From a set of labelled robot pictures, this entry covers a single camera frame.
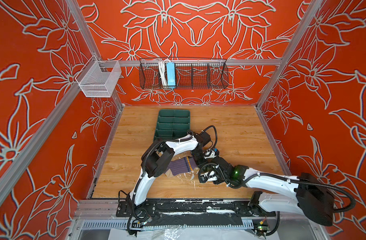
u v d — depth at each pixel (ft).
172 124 3.30
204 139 2.50
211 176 2.33
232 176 2.04
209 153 2.56
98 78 3.07
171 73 2.95
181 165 2.87
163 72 2.95
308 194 1.35
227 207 2.44
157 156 1.78
